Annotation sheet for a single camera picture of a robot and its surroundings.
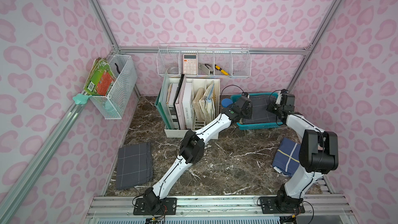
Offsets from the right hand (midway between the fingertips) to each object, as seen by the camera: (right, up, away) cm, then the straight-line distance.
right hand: (270, 101), depth 96 cm
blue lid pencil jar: (-30, -1, -17) cm, 34 cm away
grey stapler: (-39, +18, -6) cm, 43 cm away
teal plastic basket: (-11, -16, -1) cm, 19 cm away
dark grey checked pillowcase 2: (-79, -36, -10) cm, 88 cm away
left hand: (-14, -3, -2) cm, 14 cm away
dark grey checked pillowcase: (-6, -8, 0) cm, 10 cm away
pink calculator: (-50, +23, -1) cm, 55 cm away
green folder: (-62, -1, -15) cm, 64 cm away
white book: (-50, -2, -13) cm, 52 cm away
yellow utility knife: (-30, +19, +2) cm, 36 cm away
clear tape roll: (-60, +19, -2) cm, 63 cm away
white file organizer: (-40, -3, -11) cm, 42 cm away
